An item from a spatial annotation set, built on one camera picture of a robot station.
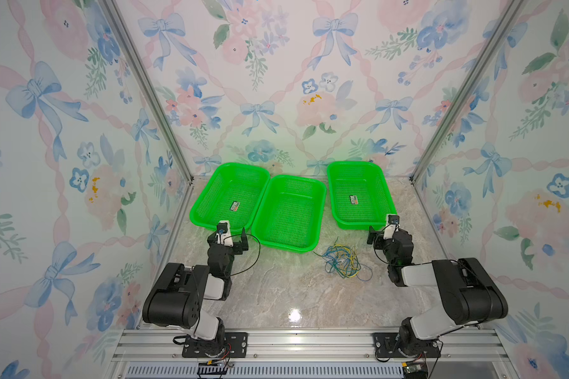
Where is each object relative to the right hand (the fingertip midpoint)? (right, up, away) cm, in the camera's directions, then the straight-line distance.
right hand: (386, 226), depth 93 cm
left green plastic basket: (-66, +14, +20) cm, 70 cm away
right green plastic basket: (-4, +13, +20) cm, 24 cm away
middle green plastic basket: (-37, +4, +13) cm, 40 cm away
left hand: (-60, 0, -3) cm, 60 cm away
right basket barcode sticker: (-8, +11, +17) cm, 22 cm away
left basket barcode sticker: (-63, +7, +16) cm, 66 cm away
